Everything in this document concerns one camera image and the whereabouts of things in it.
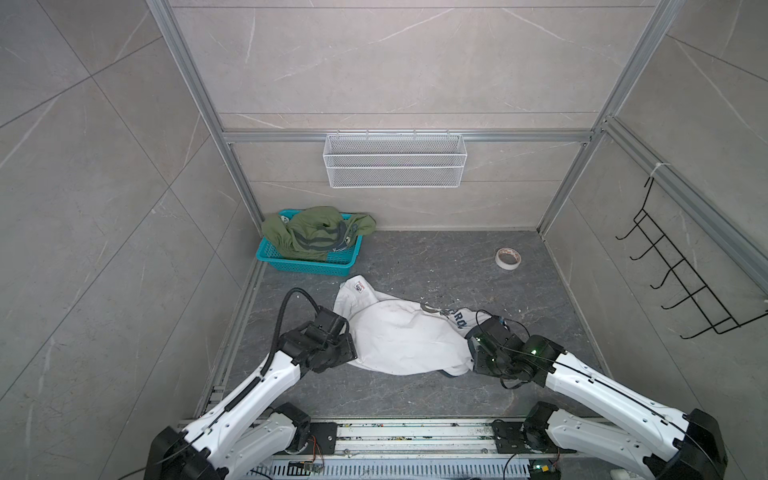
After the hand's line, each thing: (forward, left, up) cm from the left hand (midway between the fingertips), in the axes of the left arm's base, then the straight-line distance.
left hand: (347, 345), depth 80 cm
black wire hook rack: (-7, -78, +25) cm, 83 cm away
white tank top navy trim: (+4, -16, -5) cm, 17 cm away
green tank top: (+46, +15, -2) cm, 48 cm away
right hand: (-5, -36, -1) cm, 36 cm away
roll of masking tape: (+31, -57, -8) cm, 66 cm away
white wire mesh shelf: (+56, -15, +21) cm, 62 cm away
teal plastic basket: (+29, +4, +1) cm, 29 cm away
